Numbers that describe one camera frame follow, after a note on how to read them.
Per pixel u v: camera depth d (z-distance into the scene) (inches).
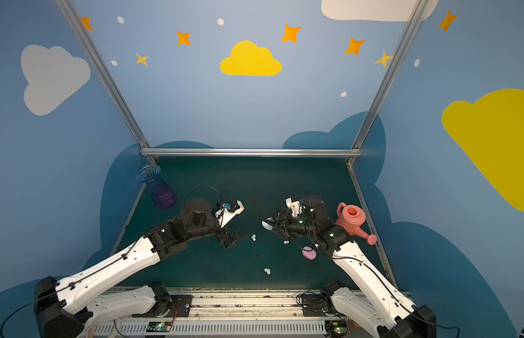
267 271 32.2
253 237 35.4
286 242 35.4
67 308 15.3
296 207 28.1
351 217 33.8
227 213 23.3
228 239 24.9
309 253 33.7
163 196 38.3
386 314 15.9
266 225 27.4
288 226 25.1
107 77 33.7
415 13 27.7
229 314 29.0
